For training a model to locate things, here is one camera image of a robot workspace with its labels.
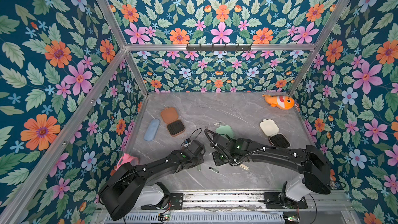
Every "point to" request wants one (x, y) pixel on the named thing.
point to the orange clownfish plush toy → (282, 101)
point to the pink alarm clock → (127, 158)
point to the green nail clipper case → (226, 130)
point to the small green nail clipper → (214, 169)
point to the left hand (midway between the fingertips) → (204, 159)
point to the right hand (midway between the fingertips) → (216, 156)
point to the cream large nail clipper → (244, 166)
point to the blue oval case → (152, 129)
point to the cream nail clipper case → (270, 128)
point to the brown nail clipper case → (175, 127)
